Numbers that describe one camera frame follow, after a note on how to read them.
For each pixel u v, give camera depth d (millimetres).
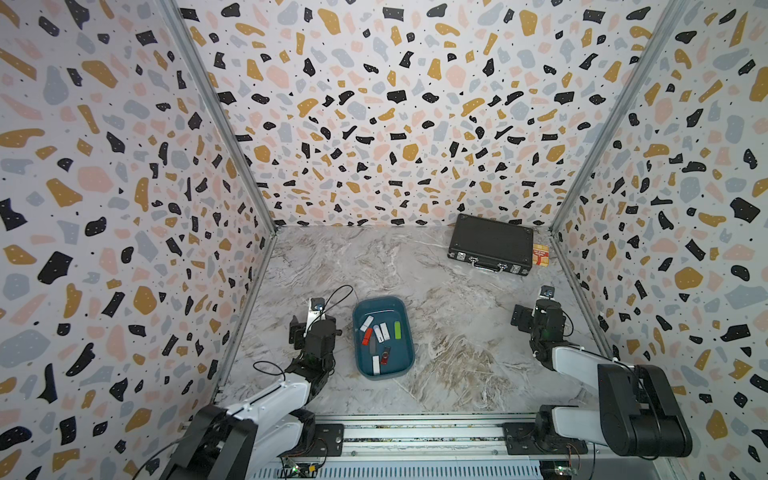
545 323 704
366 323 945
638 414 428
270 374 636
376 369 855
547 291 810
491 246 1092
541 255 1130
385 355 877
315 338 646
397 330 925
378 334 920
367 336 917
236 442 412
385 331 923
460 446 745
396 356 880
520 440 731
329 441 738
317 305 746
